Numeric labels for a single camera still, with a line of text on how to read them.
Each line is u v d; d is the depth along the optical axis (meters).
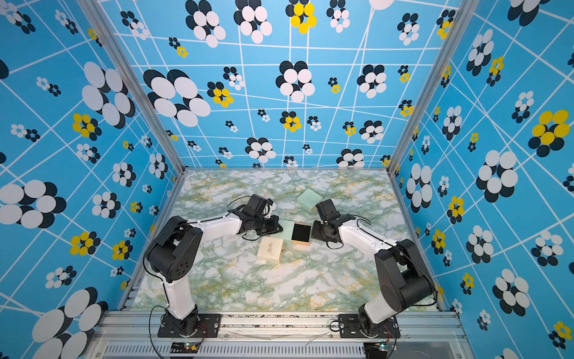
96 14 0.69
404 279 0.44
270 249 0.88
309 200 1.05
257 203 0.77
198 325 0.72
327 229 0.66
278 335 0.72
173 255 0.49
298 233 0.93
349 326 0.73
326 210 0.72
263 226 0.82
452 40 0.74
